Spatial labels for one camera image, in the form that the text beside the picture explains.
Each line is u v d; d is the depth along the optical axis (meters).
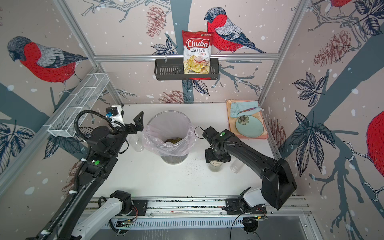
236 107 1.17
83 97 0.83
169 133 0.90
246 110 1.17
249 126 1.07
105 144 0.49
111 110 0.52
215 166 0.76
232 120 1.07
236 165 0.85
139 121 0.59
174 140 0.71
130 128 0.59
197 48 0.84
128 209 0.67
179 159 0.85
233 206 0.73
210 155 0.73
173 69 0.95
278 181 0.40
